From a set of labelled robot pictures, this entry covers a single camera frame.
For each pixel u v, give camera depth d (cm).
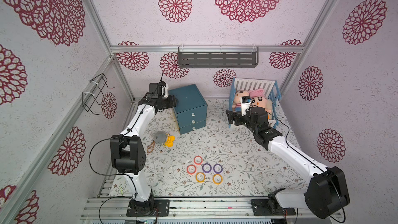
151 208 66
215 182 82
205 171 85
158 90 70
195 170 85
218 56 93
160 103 76
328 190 41
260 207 73
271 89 108
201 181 82
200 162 88
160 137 93
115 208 75
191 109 86
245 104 69
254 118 63
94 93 76
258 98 100
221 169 85
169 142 97
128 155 49
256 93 108
